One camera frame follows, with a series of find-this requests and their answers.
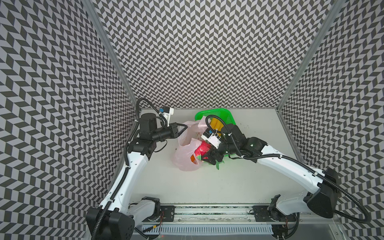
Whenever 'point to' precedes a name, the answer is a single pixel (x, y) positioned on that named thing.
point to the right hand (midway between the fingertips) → (206, 155)
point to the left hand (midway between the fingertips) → (187, 127)
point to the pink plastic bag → (189, 133)
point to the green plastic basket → (221, 113)
